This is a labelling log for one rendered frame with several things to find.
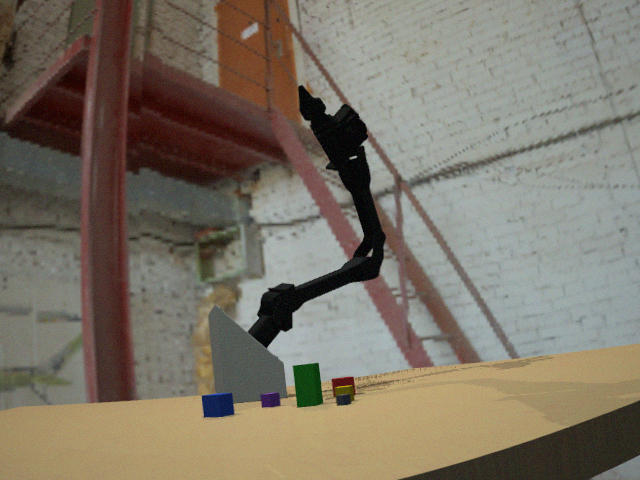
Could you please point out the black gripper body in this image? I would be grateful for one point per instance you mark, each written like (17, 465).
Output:
(331, 136)

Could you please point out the red block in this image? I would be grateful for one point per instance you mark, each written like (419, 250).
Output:
(344, 381)

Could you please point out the purple cube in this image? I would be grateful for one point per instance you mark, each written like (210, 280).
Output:
(271, 399)

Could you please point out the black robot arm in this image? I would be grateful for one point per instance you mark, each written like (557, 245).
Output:
(278, 303)

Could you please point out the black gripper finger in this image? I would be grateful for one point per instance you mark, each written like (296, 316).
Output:
(303, 96)
(319, 120)

